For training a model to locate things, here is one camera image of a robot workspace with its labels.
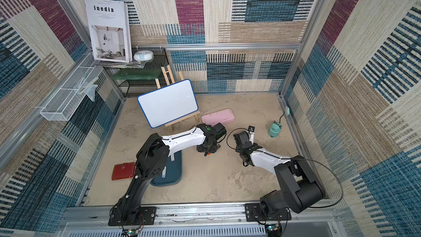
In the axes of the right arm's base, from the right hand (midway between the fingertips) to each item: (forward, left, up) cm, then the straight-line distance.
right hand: (245, 141), depth 93 cm
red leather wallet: (-15, +65, -2) cm, 67 cm away
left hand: (-3, +20, -3) cm, 20 cm away
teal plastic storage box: (-16, +38, 0) cm, 41 cm away
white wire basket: (0, +82, +32) cm, 88 cm away
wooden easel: (+13, +36, +5) cm, 38 cm away
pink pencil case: (+19, +12, 0) cm, 22 cm away
